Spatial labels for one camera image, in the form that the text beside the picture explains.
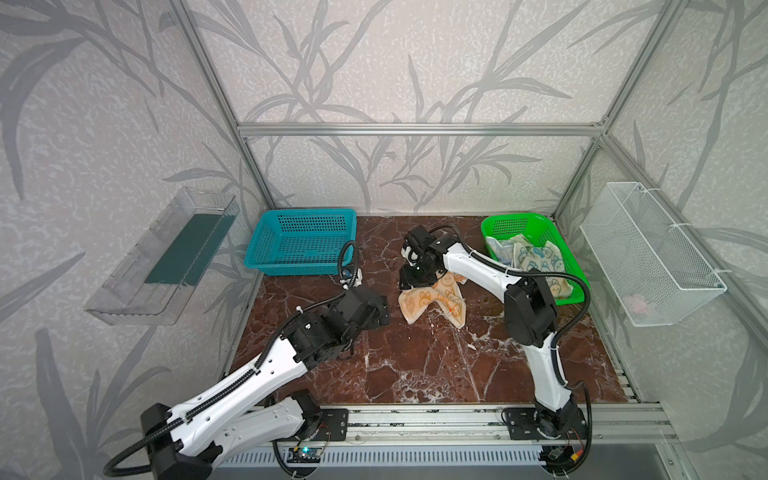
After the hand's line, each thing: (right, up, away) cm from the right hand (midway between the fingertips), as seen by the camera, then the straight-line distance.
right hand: (406, 275), depth 93 cm
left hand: (-7, -3, -19) cm, 20 cm away
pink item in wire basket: (+57, -4, -20) cm, 60 cm away
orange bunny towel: (+13, -6, +6) cm, 16 cm away
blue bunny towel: (+40, +7, +9) cm, 41 cm away
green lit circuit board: (-25, -41, -21) cm, 53 cm away
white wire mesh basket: (+53, +4, -30) cm, 61 cm away
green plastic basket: (+50, +15, +18) cm, 55 cm away
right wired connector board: (+39, -43, -19) cm, 61 cm away
